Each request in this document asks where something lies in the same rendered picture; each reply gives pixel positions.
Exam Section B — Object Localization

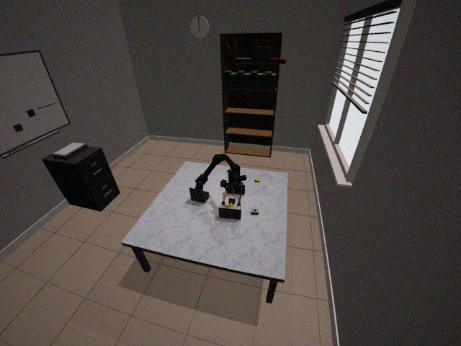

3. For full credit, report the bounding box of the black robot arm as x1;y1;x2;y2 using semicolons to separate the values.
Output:
194;154;242;191

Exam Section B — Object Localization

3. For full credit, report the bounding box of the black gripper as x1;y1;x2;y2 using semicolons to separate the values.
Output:
221;178;243;192

